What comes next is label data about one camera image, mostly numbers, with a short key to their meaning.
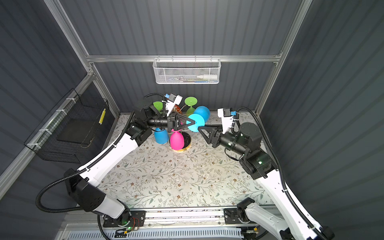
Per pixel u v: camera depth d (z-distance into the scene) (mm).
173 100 550
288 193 399
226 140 517
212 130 517
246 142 441
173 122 547
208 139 547
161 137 826
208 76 925
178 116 574
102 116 832
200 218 756
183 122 607
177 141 776
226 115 511
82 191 394
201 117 578
